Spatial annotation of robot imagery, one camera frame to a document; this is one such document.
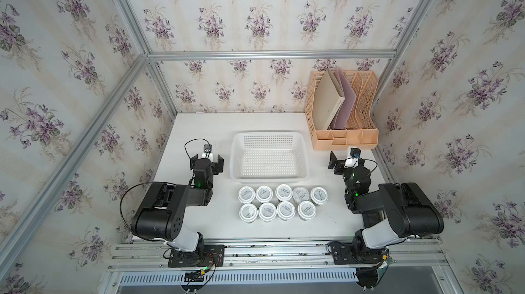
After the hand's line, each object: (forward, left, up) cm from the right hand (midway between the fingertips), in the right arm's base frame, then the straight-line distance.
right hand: (345, 153), depth 90 cm
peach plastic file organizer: (+15, -12, -3) cm, 20 cm away
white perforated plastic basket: (+4, +34, -11) cm, 36 cm away
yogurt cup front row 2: (-25, +35, -4) cm, 43 cm away
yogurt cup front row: (-26, +42, -3) cm, 49 cm away
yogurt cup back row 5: (-18, +14, -4) cm, 23 cm away
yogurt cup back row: (-18, +43, -4) cm, 47 cm away
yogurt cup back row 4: (-17, +21, -6) cm, 27 cm away
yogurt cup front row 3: (-24, +27, -4) cm, 37 cm away
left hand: (-1, +62, -3) cm, 62 cm away
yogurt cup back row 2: (-18, +36, -4) cm, 41 cm away
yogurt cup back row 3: (-17, +28, -4) cm, 33 cm away
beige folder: (+25, +5, +10) cm, 28 cm away
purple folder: (+20, -2, +3) cm, 20 cm away
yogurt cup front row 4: (-24, +19, -5) cm, 31 cm away
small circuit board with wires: (-45, +60, -12) cm, 76 cm away
